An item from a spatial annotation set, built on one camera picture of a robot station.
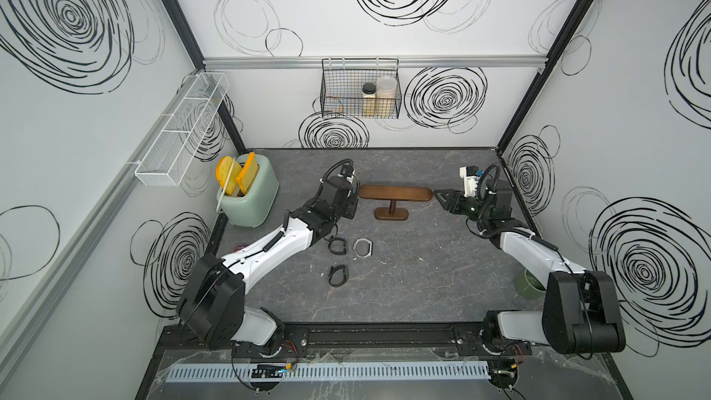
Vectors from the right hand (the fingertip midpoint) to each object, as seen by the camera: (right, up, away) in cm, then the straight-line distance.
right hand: (440, 193), depth 85 cm
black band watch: (-33, -18, +7) cm, 38 cm away
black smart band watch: (-33, -24, +2) cm, 41 cm away
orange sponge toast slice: (-61, +6, +3) cm, 61 cm away
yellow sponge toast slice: (-66, +6, +1) cm, 67 cm away
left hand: (-29, 0, 0) cm, 29 cm away
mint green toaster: (-60, -5, +4) cm, 60 cm away
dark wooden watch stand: (-14, 0, +4) cm, 15 cm away
